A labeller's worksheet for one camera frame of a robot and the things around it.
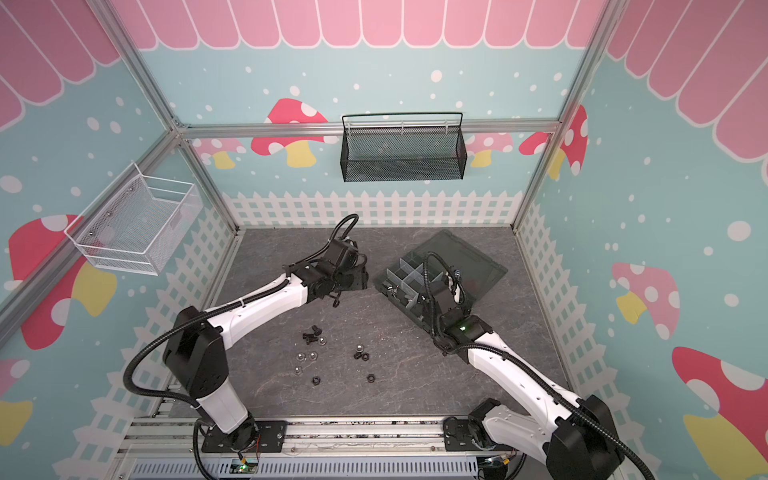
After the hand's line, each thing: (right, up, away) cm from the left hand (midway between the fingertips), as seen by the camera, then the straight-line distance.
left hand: (359, 282), depth 88 cm
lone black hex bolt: (-4, -4, -13) cm, 14 cm away
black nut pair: (+2, -22, 0) cm, 22 cm away
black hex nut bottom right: (+4, -27, -4) cm, 27 cm away
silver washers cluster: (-13, -22, -1) cm, 26 cm away
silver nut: (0, -20, +1) cm, 20 cm away
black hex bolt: (-13, -16, +4) cm, 21 cm away
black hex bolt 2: (-15, -17, +2) cm, 23 cm away
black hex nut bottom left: (-11, -27, -5) cm, 30 cm away
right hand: (+22, -3, -5) cm, 23 cm away
